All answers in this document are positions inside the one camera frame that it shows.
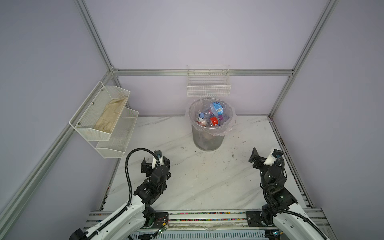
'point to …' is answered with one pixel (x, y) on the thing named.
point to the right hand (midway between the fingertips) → (261, 150)
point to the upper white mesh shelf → (97, 117)
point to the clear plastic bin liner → (213, 115)
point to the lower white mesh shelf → (115, 148)
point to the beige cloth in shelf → (107, 119)
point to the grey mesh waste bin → (205, 141)
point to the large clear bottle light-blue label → (216, 109)
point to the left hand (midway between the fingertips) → (153, 158)
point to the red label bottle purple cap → (214, 121)
